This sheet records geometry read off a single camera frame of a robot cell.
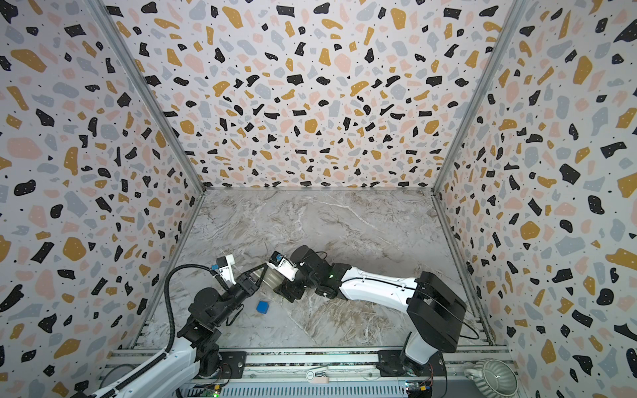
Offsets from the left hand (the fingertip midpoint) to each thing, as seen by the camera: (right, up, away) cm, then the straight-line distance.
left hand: (267, 265), depth 75 cm
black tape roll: (-41, -29, -5) cm, 50 cm away
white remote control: (+1, -4, +2) cm, 4 cm away
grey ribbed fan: (+67, -33, -2) cm, 75 cm away
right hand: (+2, -4, +2) cm, 5 cm away
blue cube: (-4, -16, +9) cm, 19 cm away
